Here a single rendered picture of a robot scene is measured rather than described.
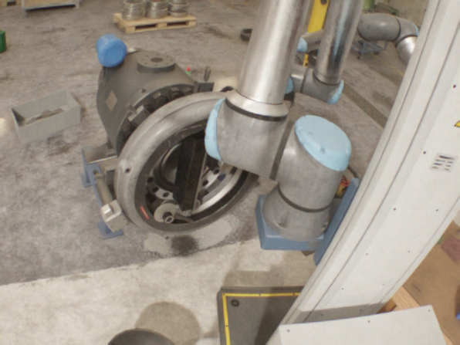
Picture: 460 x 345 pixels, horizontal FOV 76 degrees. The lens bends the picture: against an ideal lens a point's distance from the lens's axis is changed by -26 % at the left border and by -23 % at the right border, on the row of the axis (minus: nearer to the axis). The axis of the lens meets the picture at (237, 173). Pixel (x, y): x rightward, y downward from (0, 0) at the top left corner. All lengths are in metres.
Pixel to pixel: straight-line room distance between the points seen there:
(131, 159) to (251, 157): 0.69
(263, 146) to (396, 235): 0.41
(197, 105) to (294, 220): 0.69
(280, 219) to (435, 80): 0.54
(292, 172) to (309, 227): 0.16
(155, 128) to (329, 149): 0.78
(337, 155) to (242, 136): 0.22
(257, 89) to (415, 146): 0.37
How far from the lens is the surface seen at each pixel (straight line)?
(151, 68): 1.86
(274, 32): 0.79
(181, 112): 1.42
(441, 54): 0.67
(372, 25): 1.37
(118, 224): 1.67
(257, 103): 0.82
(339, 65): 1.04
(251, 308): 1.59
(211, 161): 1.52
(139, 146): 1.43
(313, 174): 0.84
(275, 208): 0.94
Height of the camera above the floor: 1.67
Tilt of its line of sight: 38 degrees down
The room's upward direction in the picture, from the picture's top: 13 degrees clockwise
